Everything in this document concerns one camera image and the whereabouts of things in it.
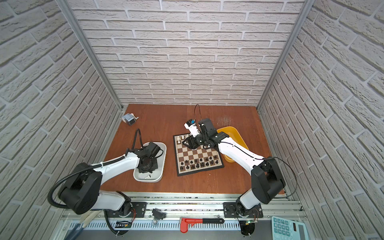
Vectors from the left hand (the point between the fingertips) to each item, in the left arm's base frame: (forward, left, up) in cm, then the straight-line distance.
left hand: (154, 165), depth 88 cm
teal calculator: (-34, -65, +2) cm, 74 cm away
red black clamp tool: (-29, -19, +2) cm, 35 cm away
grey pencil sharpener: (+35, +21, +4) cm, 41 cm away
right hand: (+7, -20, +17) cm, 27 cm away
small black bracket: (-25, -6, +2) cm, 26 cm away
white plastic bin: (-7, -3, +4) cm, 9 cm away
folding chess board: (+2, -21, +1) cm, 21 cm away
